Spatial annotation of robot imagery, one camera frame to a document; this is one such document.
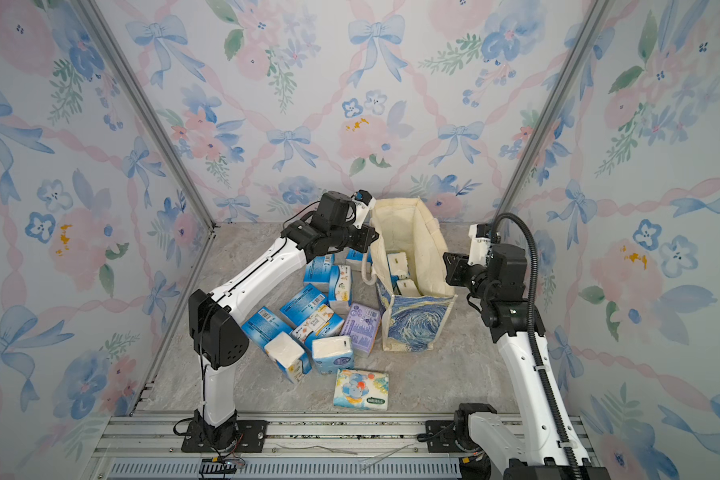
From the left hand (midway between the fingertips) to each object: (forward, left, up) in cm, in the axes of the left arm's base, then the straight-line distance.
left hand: (380, 232), depth 81 cm
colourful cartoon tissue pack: (-34, +5, -22) cm, 41 cm away
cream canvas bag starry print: (-21, -8, -12) cm, 25 cm away
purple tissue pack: (-16, +5, -22) cm, 28 cm away
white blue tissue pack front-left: (-28, +23, -15) cm, 39 cm away
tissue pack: (-9, -8, -14) cm, 18 cm away
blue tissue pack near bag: (+8, +8, -21) cm, 24 cm away
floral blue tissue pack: (-6, +12, -19) cm, 23 cm away
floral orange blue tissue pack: (-17, +16, -21) cm, 31 cm away
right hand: (-9, -16, +3) cm, 19 cm away
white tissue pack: (+1, -6, -15) cm, 16 cm away
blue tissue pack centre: (-10, +23, -21) cm, 33 cm away
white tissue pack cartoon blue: (-28, +12, -15) cm, 34 cm away
